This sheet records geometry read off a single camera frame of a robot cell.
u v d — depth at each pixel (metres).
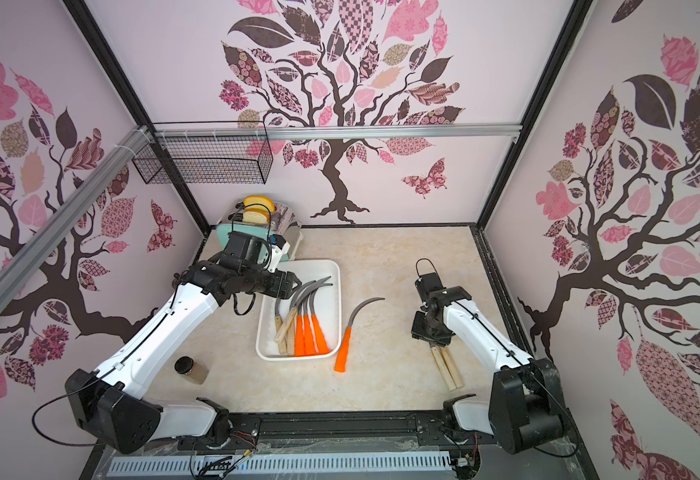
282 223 1.03
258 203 1.00
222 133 0.90
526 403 0.41
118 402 0.38
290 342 0.87
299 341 0.88
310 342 0.87
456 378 0.81
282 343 0.86
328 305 0.98
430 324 0.71
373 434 0.74
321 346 0.87
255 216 1.00
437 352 0.86
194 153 0.95
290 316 0.92
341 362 0.85
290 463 0.70
